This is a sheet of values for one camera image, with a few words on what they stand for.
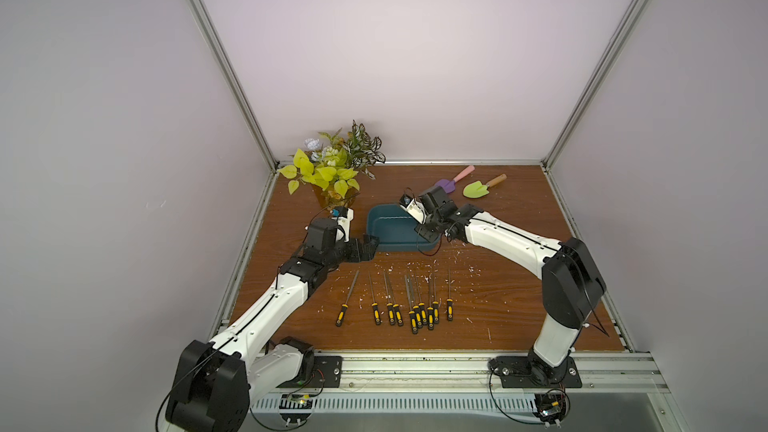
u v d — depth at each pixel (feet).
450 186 3.73
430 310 2.72
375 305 2.77
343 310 2.73
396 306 2.74
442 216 2.20
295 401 2.35
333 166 3.12
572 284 1.57
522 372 2.37
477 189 3.69
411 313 2.68
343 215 2.42
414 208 2.60
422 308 2.73
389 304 2.75
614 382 2.39
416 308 2.73
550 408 2.29
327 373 2.40
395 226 3.41
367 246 2.42
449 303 2.77
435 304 2.75
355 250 2.38
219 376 1.28
